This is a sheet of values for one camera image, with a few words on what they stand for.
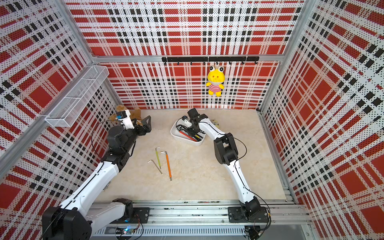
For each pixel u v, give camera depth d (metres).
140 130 0.68
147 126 0.69
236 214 0.73
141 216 0.74
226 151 0.65
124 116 0.63
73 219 0.38
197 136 1.04
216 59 0.89
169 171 0.89
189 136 1.04
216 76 0.91
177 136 0.99
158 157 0.96
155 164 0.92
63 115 0.68
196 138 1.03
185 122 0.98
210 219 0.73
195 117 0.82
